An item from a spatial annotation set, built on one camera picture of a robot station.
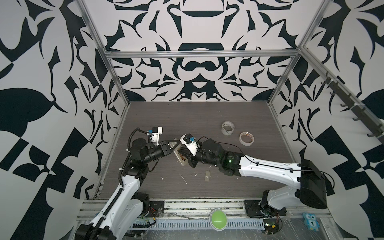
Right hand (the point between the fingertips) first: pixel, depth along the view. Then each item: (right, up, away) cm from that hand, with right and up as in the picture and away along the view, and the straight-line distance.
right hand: (180, 150), depth 69 cm
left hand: (0, +4, +3) cm, 5 cm away
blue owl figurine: (+60, -33, +1) cm, 69 cm away
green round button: (+17, -32, +1) cm, 37 cm away
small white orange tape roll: (+41, +1, +30) cm, 51 cm away
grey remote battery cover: (+14, -18, +16) cm, 28 cm away
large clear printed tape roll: (+30, +8, +36) cm, 47 cm away
